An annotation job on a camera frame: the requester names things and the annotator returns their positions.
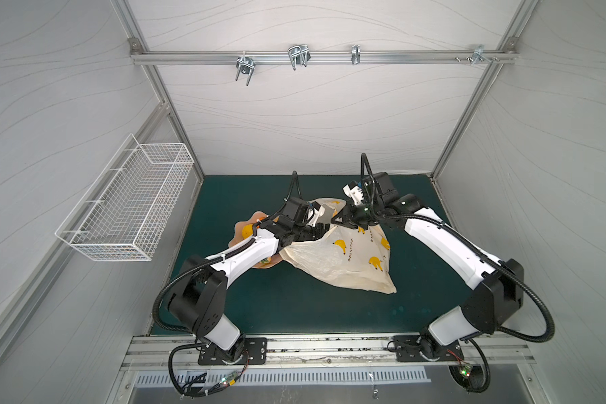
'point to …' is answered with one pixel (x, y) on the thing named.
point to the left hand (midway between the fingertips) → (332, 241)
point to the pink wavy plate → (268, 263)
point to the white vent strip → (162, 380)
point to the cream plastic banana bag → (357, 257)
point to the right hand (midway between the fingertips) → (330, 219)
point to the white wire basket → (124, 211)
